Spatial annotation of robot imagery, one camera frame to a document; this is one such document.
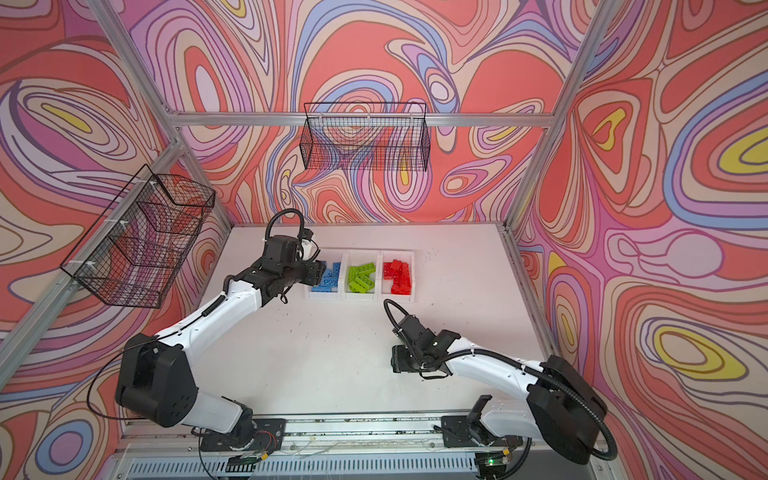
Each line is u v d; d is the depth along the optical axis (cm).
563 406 42
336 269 102
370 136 96
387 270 103
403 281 99
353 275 102
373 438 74
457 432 73
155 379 42
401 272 101
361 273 102
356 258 104
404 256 104
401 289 97
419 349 64
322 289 99
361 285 98
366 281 99
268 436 72
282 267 65
